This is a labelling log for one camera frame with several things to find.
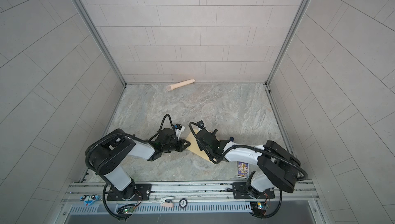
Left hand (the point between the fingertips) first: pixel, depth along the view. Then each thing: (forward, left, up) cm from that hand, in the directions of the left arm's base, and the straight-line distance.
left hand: (193, 143), depth 88 cm
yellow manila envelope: (-2, -1, 0) cm, 2 cm away
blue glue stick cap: (+2, -22, +2) cm, 23 cm away
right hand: (+2, -5, +4) cm, 6 cm away
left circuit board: (-31, +26, +6) cm, 41 cm away
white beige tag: (-28, +12, +5) cm, 31 cm away
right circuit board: (-30, -31, +2) cm, 43 cm away
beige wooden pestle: (+41, +17, +4) cm, 45 cm away
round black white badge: (-29, +3, +3) cm, 29 cm away
